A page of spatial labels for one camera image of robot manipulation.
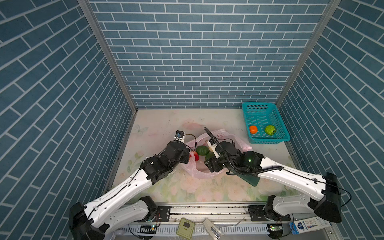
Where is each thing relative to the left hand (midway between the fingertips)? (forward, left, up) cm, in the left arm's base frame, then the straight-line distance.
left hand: (187, 148), depth 75 cm
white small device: (-33, -12, -18) cm, 40 cm away
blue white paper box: (-32, -58, -18) cm, 68 cm away
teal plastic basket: (+32, -57, -19) cm, 68 cm away
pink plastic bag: (-10, -4, -2) cm, 11 cm away
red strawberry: (+5, -4, -18) cm, 19 cm away
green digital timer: (-32, +1, -18) cm, 37 cm away
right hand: (-5, -10, -2) cm, 11 cm away
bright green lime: (+22, -56, -14) cm, 61 cm away
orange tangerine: (+24, -45, -16) cm, 53 cm away
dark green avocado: (+7, -8, -15) cm, 18 cm away
